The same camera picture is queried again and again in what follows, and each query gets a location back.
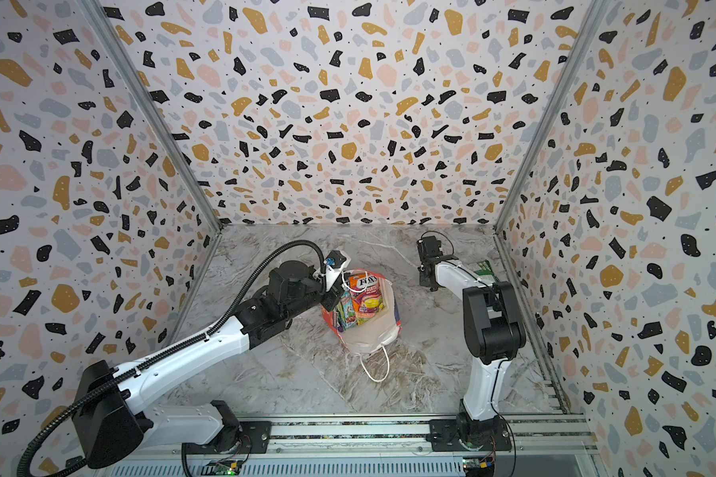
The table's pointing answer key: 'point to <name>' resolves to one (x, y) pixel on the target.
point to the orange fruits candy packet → (366, 296)
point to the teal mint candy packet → (348, 310)
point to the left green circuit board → (226, 467)
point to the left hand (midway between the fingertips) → (350, 273)
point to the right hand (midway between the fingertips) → (438, 276)
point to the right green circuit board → (478, 466)
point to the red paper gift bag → (377, 333)
